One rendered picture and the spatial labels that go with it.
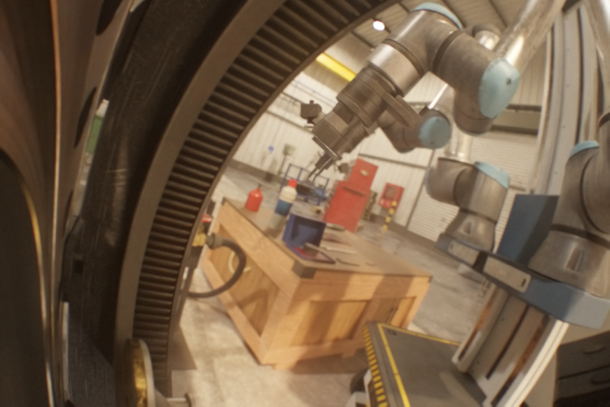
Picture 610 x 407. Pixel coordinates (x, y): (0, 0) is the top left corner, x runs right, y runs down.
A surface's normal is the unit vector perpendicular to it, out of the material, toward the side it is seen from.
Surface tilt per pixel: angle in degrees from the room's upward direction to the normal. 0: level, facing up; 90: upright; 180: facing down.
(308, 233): 84
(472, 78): 127
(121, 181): 103
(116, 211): 96
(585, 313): 90
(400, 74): 108
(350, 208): 90
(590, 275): 70
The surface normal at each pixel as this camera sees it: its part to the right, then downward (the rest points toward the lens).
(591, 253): -0.36, -0.50
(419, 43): -0.11, 0.18
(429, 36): -0.67, 0.11
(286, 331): 0.55, 0.22
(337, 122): -0.03, -0.22
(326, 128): -0.27, 0.03
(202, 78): 0.59, 0.80
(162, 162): 0.76, 0.62
